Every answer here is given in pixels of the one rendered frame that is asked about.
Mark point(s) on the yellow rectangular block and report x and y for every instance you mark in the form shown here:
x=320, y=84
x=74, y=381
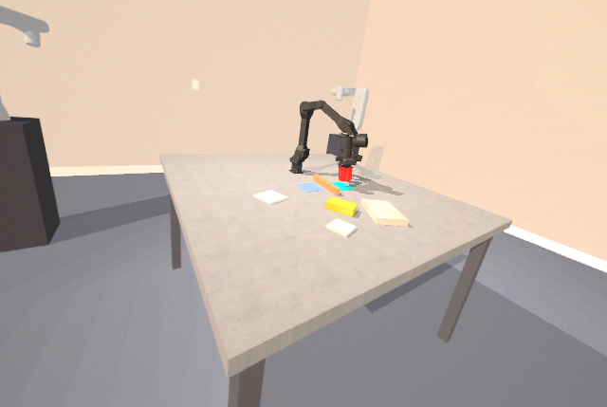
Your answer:
x=341, y=206

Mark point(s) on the red plastic cup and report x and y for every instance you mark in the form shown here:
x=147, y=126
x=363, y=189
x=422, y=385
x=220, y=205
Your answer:
x=345, y=174

